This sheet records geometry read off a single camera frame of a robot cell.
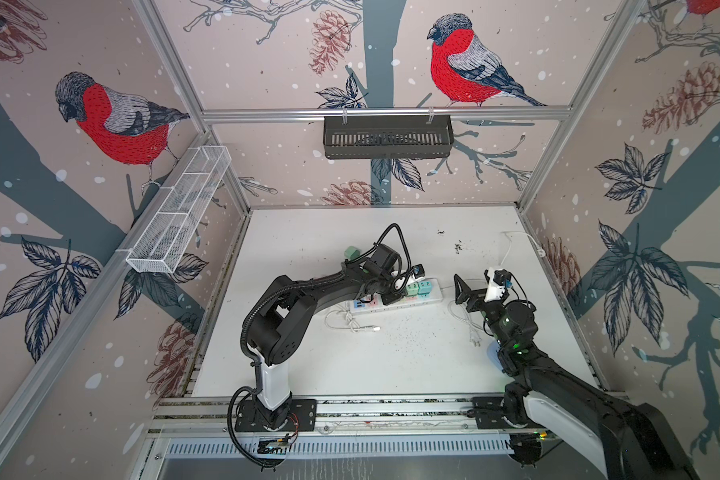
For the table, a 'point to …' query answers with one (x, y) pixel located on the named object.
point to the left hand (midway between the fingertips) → (404, 287)
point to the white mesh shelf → (177, 208)
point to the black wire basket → (389, 139)
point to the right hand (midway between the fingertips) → (469, 277)
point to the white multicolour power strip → (374, 302)
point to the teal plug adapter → (425, 287)
